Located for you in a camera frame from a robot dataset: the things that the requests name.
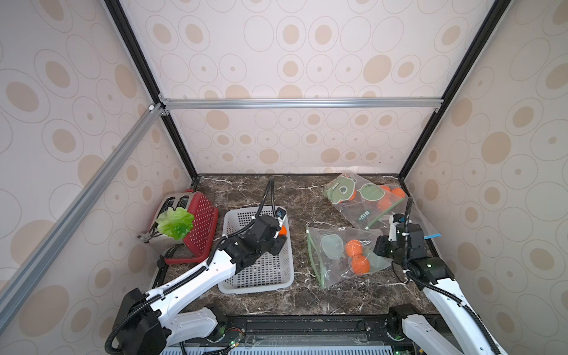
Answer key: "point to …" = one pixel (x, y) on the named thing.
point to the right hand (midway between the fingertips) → (387, 238)
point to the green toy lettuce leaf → (176, 223)
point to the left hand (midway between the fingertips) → (284, 232)
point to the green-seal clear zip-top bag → (362, 202)
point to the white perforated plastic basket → (271, 272)
